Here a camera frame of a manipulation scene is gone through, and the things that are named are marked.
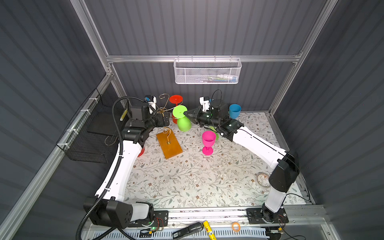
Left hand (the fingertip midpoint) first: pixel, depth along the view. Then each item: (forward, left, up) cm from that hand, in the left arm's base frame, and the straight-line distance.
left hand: (159, 113), depth 74 cm
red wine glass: (+11, -8, 0) cm, 14 cm away
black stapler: (-46, -16, -27) cm, 56 cm away
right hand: (-4, -12, +2) cm, 13 cm away
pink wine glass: (-3, -26, -21) cm, 33 cm away
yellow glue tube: (-47, -22, -32) cm, 61 cm away
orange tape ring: (-47, -37, -33) cm, 68 cm away
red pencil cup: (-2, +17, -33) cm, 38 cm away
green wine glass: (-1, -12, -7) cm, 14 cm away
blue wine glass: (+19, -47, -18) cm, 53 cm away
